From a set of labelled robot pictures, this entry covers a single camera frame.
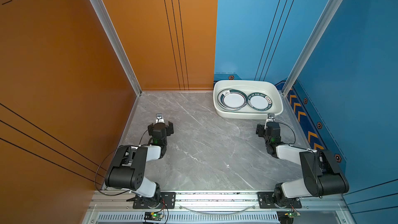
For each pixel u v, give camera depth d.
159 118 0.79
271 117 0.80
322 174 0.44
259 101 1.13
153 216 0.71
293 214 0.70
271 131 0.71
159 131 0.71
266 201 0.72
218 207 0.72
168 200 0.73
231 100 1.09
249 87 1.20
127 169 0.45
